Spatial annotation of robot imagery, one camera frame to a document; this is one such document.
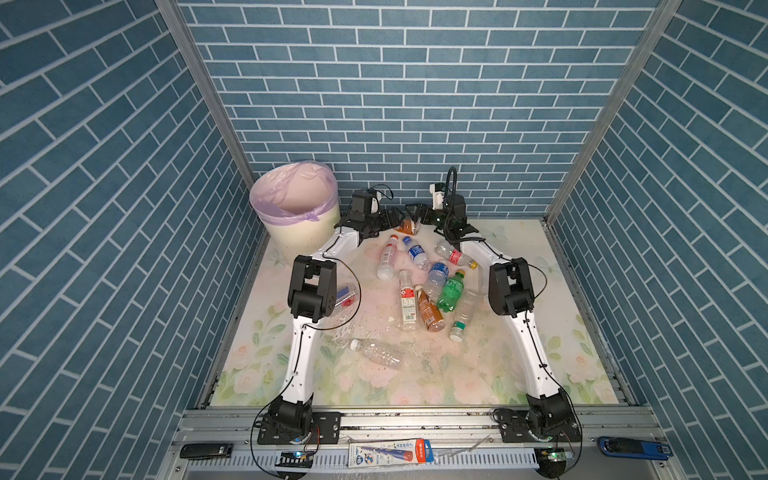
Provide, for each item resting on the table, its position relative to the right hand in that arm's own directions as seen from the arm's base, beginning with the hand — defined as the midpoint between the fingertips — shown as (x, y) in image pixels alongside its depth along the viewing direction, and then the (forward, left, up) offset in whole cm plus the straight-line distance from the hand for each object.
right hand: (411, 204), depth 106 cm
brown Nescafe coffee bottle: (-2, +2, -10) cm, 10 cm away
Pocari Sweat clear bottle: (-23, -10, -16) cm, 30 cm away
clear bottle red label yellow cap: (-15, -16, -10) cm, 24 cm away
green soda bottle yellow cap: (-29, -15, -11) cm, 34 cm away
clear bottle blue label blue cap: (-14, -3, -11) cm, 18 cm away
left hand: (-5, +5, -2) cm, 7 cm away
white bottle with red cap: (-20, +7, -10) cm, 24 cm away
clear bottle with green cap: (-35, -18, -13) cm, 41 cm away
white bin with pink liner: (-6, +39, +3) cm, 39 cm away
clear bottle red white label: (-34, -1, -10) cm, 35 cm away
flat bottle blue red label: (-33, +18, -11) cm, 40 cm away
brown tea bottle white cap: (-36, -8, -11) cm, 39 cm away
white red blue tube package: (-73, +4, -14) cm, 74 cm away
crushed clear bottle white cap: (-48, +6, -15) cm, 51 cm away
